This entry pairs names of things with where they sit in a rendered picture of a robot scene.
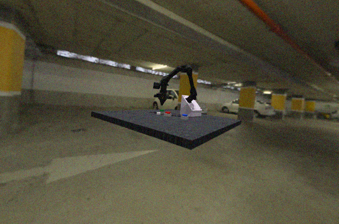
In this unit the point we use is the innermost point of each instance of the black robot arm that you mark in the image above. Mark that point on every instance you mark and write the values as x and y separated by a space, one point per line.
164 82

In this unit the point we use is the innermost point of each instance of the red button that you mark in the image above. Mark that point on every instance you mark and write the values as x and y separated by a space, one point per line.
167 114

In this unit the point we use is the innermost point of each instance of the blue button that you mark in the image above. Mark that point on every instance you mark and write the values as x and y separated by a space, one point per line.
184 116

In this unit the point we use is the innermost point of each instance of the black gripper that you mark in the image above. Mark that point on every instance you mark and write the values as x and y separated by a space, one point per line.
163 99

